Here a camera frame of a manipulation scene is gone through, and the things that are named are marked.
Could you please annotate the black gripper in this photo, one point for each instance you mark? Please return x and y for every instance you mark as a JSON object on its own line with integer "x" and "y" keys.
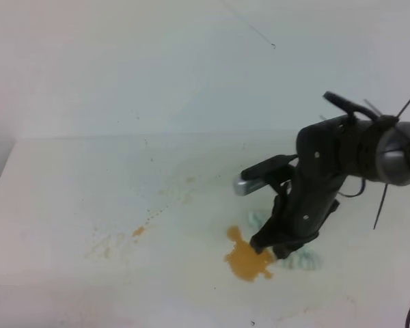
{"x": 328, "y": 152}

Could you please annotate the green white wavy striped rag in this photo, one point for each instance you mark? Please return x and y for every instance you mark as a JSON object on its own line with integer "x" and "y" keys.
{"x": 303, "y": 259}

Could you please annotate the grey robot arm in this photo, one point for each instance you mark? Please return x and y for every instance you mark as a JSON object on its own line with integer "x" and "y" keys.
{"x": 392, "y": 160}

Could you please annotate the brown coffee stain puddle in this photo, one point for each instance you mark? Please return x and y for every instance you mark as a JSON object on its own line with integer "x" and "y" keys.
{"x": 243, "y": 261}

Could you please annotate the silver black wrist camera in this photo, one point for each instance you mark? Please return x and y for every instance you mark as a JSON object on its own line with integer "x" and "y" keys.
{"x": 274, "y": 172}

